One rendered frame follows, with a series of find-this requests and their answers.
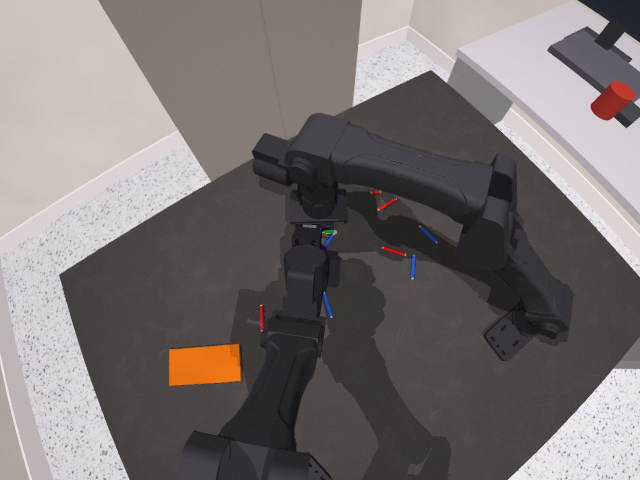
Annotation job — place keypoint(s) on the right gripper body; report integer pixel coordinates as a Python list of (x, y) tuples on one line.
[(323, 215)]

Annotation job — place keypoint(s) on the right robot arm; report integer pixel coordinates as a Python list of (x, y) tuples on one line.
[(329, 149)]

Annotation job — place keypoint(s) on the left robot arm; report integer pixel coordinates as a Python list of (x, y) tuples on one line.
[(261, 432)]

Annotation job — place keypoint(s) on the orange flat bar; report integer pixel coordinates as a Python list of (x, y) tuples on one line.
[(202, 365)]

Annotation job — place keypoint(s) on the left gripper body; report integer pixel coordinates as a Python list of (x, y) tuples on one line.
[(333, 280)]

